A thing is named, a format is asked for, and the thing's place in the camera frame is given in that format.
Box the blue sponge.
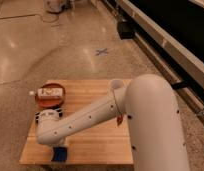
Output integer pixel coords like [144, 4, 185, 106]
[52, 147, 67, 162]

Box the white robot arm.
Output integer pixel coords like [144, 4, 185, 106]
[36, 74, 191, 171]

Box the orange round bowl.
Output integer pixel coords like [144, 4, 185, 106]
[35, 83, 66, 108]

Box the white labelled bottle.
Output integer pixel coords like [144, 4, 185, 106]
[29, 88, 63, 98]

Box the dark red chili pepper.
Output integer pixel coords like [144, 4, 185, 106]
[117, 115, 123, 126]

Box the blue tape cross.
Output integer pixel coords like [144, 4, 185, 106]
[96, 48, 108, 56]

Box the black box on floor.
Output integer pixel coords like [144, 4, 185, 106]
[117, 22, 135, 39]

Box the white machine base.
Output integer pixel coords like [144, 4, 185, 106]
[44, 0, 74, 13]

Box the long grey metal rail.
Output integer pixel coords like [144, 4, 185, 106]
[95, 0, 204, 126]

